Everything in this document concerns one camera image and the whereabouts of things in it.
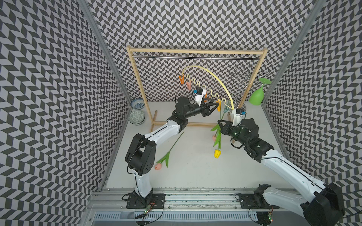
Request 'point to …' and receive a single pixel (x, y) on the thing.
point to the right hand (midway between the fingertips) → (218, 123)
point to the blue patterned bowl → (137, 104)
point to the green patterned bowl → (136, 117)
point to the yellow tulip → (217, 144)
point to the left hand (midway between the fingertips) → (216, 103)
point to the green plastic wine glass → (256, 97)
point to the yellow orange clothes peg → (218, 106)
